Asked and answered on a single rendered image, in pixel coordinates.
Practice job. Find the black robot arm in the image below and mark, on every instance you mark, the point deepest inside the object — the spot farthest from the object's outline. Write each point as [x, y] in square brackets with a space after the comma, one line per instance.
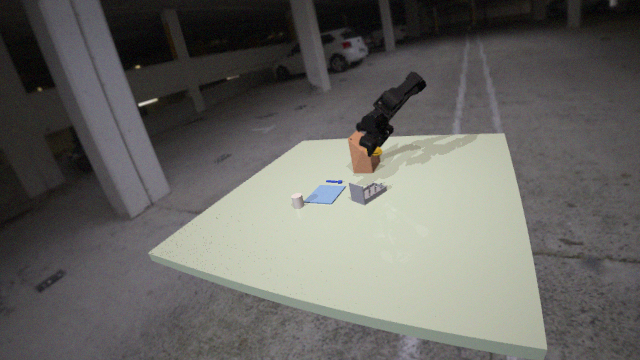
[392, 100]

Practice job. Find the grey dish rack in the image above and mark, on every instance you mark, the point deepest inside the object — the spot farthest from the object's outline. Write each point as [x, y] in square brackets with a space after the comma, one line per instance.
[366, 195]

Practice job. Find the light blue flat mat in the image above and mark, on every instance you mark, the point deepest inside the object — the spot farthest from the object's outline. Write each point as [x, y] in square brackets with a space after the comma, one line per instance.
[325, 194]

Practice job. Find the white cylinder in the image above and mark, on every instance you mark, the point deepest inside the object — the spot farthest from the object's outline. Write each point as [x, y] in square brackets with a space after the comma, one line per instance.
[297, 200]

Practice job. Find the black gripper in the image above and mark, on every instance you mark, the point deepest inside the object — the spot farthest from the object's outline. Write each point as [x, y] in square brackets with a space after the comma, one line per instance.
[380, 134]

